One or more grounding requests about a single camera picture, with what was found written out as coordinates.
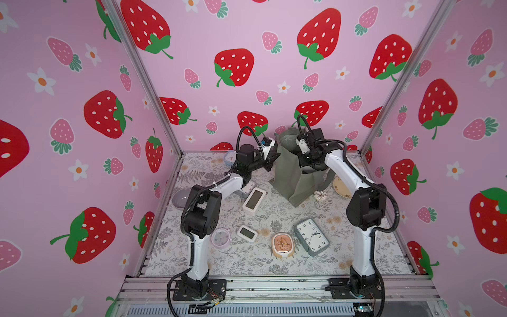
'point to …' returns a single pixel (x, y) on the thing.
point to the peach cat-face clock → (282, 244)
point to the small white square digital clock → (247, 233)
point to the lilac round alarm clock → (221, 238)
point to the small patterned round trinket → (320, 196)
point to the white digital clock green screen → (253, 200)
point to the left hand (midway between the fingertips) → (280, 153)
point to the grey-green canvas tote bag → (293, 183)
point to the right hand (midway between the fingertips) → (296, 160)
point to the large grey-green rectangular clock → (310, 236)
